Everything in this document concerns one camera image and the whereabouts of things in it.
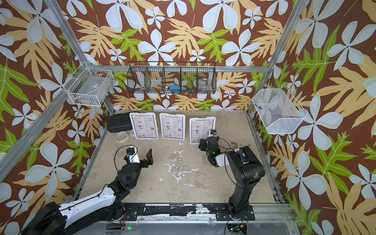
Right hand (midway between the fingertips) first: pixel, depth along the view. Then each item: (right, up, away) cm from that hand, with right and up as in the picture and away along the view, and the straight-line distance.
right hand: (204, 139), depth 99 cm
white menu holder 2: (-33, +12, -5) cm, 35 cm away
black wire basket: (-22, +42, -1) cm, 48 cm away
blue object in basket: (-19, +35, -4) cm, 40 cm away
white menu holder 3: (-14, +10, -5) cm, 17 cm away
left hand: (-36, -3, -18) cm, 41 cm away
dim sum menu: (-3, +8, -7) cm, 11 cm away
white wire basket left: (-69, +33, -13) cm, 78 cm away
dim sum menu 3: (-21, +9, -4) cm, 24 cm away
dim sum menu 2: (-40, +9, -4) cm, 41 cm away
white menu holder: (-10, +9, -8) cm, 16 cm away
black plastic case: (-62, +12, +7) cm, 63 cm away
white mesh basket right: (+42, +18, -15) cm, 48 cm away
